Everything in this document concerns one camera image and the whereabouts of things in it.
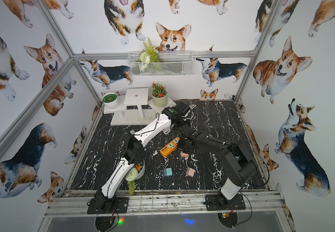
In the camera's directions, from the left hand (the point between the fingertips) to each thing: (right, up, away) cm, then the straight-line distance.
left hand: (192, 128), depth 91 cm
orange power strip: (-14, -12, +1) cm, 19 cm away
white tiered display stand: (-44, +14, +26) cm, 53 cm away
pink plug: (-2, -24, -9) cm, 25 cm away
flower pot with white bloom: (-31, -20, -22) cm, 43 cm away
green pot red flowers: (-21, +21, -1) cm, 29 cm away
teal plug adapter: (-15, -24, -9) cm, 30 cm away
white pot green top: (-51, +18, -1) cm, 54 cm away
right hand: (-9, -13, -1) cm, 16 cm away
